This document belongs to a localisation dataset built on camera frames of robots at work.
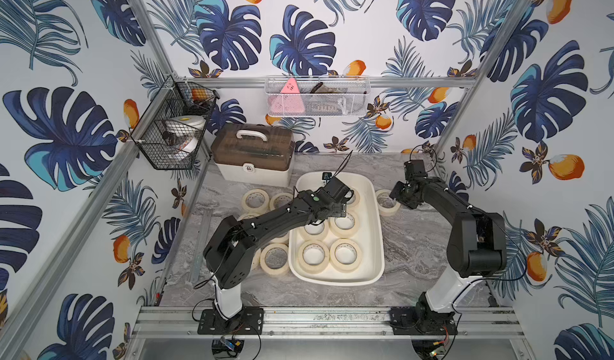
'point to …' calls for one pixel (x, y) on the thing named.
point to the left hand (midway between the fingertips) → (333, 201)
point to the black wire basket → (178, 98)
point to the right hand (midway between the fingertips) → (398, 195)
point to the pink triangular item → (289, 102)
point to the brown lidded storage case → (253, 154)
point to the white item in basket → (183, 131)
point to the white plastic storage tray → (370, 235)
